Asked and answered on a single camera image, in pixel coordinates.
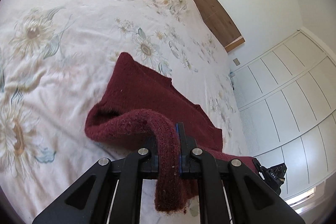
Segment dark red knit sweater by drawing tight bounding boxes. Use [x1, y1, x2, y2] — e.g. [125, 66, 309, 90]
[84, 51, 259, 216]

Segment white wardrobe doors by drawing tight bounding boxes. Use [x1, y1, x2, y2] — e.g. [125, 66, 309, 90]
[232, 30, 335, 200]

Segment floral white duvet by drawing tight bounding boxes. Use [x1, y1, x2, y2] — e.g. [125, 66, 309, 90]
[1, 0, 248, 223]

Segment right wall switch plate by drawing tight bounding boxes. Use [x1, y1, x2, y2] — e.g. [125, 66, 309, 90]
[233, 58, 240, 66]

